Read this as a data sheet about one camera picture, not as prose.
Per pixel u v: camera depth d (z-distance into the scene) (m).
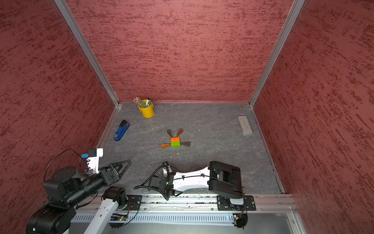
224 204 0.74
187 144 0.95
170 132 1.01
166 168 0.72
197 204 0.75
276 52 0.90
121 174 0.50
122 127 1.02
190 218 0.77
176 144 0.95
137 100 1.00
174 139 0.97
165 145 0.95
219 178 0.48
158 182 0.61
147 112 1.10
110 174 0.49
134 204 0.72
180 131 1.02
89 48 0.89
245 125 1.04
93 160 0.50
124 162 0.53
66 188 0.39
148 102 1.07
